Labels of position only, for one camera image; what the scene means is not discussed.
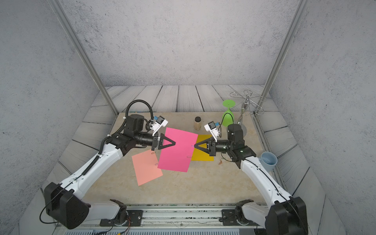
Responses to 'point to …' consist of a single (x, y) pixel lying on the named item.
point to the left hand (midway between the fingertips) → (174, 145)
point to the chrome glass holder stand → (248, 103)
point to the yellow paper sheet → (199, 155)
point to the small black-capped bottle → (198, 123)
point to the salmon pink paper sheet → (146, 167)
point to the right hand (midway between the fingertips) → (197, 147)
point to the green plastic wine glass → (228, 117)
